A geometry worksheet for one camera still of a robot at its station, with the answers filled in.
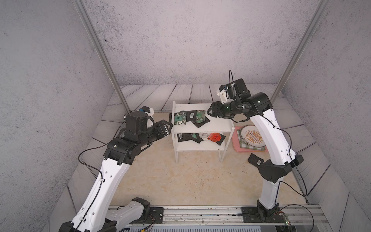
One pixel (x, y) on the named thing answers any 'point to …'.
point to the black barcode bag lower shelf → (184, 137)
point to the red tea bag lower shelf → (216, 137)
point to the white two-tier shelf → (193, 130)
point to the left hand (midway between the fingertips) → (171, 126)
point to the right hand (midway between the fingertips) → (210, 112)
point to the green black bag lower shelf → (195, 137)
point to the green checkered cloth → (242, 145)
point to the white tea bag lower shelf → (204, 136)
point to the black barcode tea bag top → (191, 115)
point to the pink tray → (235, 143)
